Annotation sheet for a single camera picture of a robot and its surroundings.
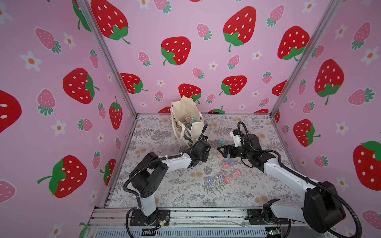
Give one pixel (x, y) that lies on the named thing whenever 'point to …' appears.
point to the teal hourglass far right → (222, 142)
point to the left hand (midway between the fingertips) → (205, 151)
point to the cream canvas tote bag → (186, 106)
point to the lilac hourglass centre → (209, 179)
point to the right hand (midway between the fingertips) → (221, 149)
